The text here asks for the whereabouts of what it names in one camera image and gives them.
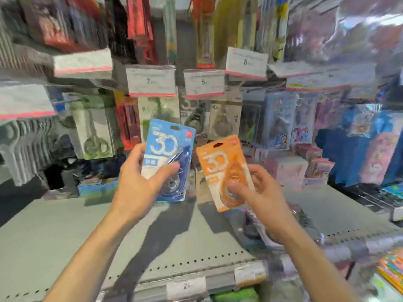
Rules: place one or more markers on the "person's right hand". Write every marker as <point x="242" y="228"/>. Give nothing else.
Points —
<point x="270" y="207"/>

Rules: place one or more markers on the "person's left hand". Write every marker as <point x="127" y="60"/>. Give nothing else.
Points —
<point x="135" y="194"/>

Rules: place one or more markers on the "small orange correction tape pack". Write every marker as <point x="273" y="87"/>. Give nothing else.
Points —
<point x="217" y="154"/>

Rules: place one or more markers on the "clear 40m correction tape pack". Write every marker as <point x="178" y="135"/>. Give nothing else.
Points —
<point x="223" y="122"/>

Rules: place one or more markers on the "person's left forearm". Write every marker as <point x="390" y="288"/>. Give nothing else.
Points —
<point x="88" y="264"/>

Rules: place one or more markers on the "person's right forearm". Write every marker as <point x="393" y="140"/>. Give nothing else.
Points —
<point x="315" y="270"/>

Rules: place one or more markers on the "blue card box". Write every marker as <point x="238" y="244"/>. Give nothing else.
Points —
<point x="94" y="187"/>

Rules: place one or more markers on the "pink card pack display box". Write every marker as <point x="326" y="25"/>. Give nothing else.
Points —
<point x="318" y="168"/>

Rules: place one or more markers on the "row of green scissors packs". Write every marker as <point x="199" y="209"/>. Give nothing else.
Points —
<point x="94" y="135"/>

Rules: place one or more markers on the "red pen set pack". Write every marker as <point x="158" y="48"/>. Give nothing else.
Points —
<point x="129" y="122"/>

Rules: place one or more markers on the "purple black card box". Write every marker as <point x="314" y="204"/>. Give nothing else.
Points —
<point x="56" y="179"/>

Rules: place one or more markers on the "blue bagged goods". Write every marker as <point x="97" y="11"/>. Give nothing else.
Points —
<point x="333" y="154"/>

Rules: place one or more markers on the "row of blue character packs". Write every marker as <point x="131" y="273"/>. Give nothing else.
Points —
<point x="277" y="122"/>

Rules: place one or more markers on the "dark blister pack blue card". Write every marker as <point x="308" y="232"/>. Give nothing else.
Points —
<point x="250" y="122"/>

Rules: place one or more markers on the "green white boxed gadget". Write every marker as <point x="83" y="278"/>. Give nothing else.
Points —
<point x="236" y="295"/>

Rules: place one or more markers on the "lilac hanging pencil case pack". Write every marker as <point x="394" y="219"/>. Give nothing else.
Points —
<point x="327" y="113"/>

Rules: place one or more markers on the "white price tag red stripe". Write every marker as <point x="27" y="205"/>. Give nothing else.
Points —
<point x="151" y="81"/>
<point x="245" y="62"/>
<point x="203" y="83"/>
<point x="346" y="75"/>
<point x="302" y="84"/>
<point x="82" y="62"/>
<point x="25" y="100"/>
<point x="289" y="69"/>

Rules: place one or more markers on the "row of clear scissors packs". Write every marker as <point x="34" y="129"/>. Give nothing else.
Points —
<point x="25" y="150"/>

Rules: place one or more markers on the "white teal pen pack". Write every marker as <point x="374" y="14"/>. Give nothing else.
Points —
<point x="171" y="34"/>

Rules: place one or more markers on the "row of black packs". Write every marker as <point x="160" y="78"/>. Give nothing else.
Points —
<point x="118" y="28"/>

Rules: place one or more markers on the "row of orange refill packs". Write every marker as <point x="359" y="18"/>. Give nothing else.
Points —
<point x="204" y="37"/>

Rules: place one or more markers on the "row of red hanging packs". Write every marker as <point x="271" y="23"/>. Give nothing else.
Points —
<point x="140" y="21"/>

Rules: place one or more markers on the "row of blue yellow packs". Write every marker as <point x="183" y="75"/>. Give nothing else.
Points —
<point x="277" y="28"/>

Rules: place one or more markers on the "row of grey white packs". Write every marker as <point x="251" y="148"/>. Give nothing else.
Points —
<point x="19" y="56"/>

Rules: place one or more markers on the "row of yellow refill packs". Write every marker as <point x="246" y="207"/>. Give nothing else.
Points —
<point x="233" y="25"/>

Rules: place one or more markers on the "clear bagged pink goods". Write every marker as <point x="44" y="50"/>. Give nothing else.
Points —
<point x="346" y="31"/>

